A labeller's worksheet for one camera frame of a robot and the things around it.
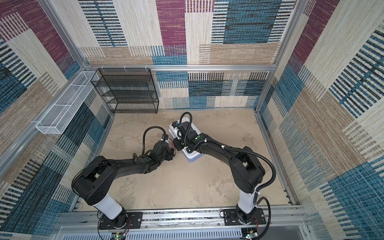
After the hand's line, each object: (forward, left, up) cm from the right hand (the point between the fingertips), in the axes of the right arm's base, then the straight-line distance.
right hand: (177, 142), depth 88 cm
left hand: (+2, +6, -6) cm, 9 cm away
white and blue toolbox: (-7, -8, -5) cm, 12 cm away
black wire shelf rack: (+43, +37, +5) cm, 57 cm away
